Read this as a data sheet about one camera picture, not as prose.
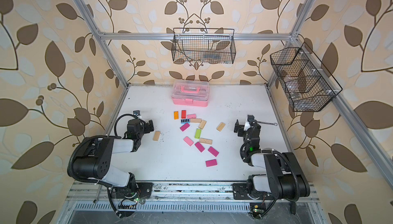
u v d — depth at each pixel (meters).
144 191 0.74
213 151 0.87
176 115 1.02
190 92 1.02
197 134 0.94
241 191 0.73
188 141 0.91
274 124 0.99
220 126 0.96
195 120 1.00
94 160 0.46
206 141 0.91
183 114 1.04
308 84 0.73
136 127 0.75
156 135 0.96
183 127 0.97
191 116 1.02
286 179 0.42
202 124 0.98
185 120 0.99
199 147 0.90
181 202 0.72
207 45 0.97
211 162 0.83
